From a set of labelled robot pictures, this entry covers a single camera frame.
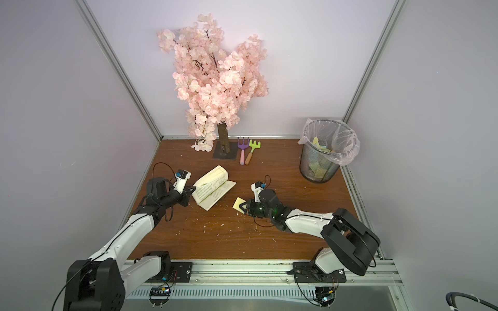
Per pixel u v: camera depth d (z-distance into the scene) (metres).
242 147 1.14
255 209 0.74
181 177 0.73
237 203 0.83
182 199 0.76
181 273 0.73
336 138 0.92
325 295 0.70
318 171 0.90
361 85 0.93
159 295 0.72
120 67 0.88
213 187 0.88
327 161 0.81
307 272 0.74
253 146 1.17
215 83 0.65
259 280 0.73
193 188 0.85
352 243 0.43
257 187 0.79
